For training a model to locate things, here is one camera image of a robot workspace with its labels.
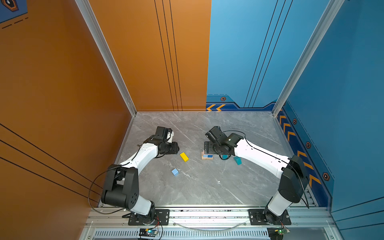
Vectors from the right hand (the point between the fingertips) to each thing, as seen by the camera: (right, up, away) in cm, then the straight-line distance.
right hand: (209, 149), depth 84 cm
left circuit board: (-31, -38, -14) cm, 50 cm away
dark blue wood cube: (+1, -5, +8) cm, 10 cm away
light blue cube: (-20, -14, +2) cm, 24 cm away
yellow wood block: (-15, -7, +10) cm, 19 cm away
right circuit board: (+33, -36, -15) cm, 51 cm away
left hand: (-20, 0, +7) cm, 21 cm away
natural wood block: (-4, -7, +10) cm, 13 cm away
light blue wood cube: (-2, -6, +8) cm, 10 cm away
